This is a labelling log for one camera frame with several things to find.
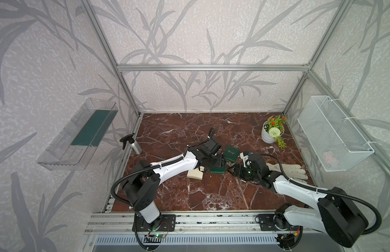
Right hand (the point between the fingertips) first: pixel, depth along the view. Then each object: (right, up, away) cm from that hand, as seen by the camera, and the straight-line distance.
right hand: (229, 170), depth 85 cm
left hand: (-4, +4, -1) cm, 6 cm away
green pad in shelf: (-60, +23, -19) cm, 67 cm away
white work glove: (+39, -3, +6) cm, 39 cm away
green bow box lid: (-5, +1, -5) cm, 7 cm away
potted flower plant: (+27, +22, +6) cm, 35 cm away
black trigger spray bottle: (-56, +17, +3) cm, 59 cm away
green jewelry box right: (+3, +8, +10) cm, 13 cm away
